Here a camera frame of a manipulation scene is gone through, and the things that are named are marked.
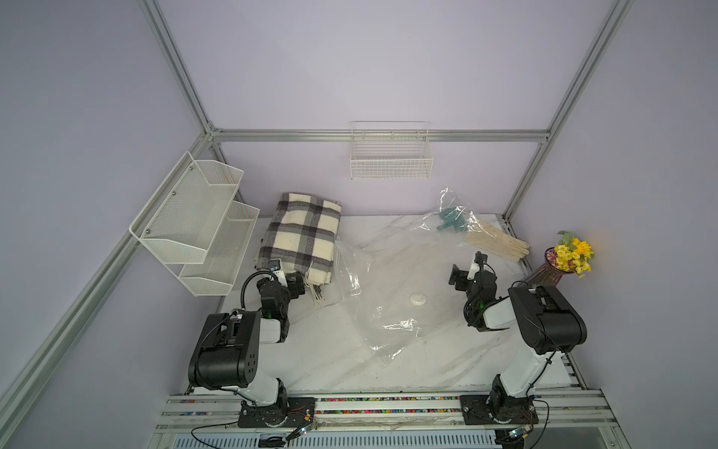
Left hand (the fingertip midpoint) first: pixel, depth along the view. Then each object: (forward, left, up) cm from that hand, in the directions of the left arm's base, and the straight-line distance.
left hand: (284, 276), depth 94 cm
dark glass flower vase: (-5, -84, +9) cm, 84 cm away
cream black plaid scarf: (+12, -6, +8) cm, 16 cm away
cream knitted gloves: (+21, -78, -4) cm, 81 cm away
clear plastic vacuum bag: (+1, -41, -6) cm, 42 cm away
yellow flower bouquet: (-5, -86, +19) cm, 88 cm away
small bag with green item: (+29, -64, +1) cm, 70 cm away
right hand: (+4, -65, -3) cm, 65 cm away
